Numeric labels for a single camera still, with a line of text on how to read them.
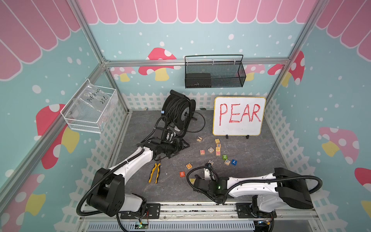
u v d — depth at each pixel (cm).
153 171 87
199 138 102
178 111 90
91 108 72
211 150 97
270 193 44
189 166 89
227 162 90
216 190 58
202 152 94
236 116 97
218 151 97
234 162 90
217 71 94
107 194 42
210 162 91
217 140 100
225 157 92
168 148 73
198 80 89
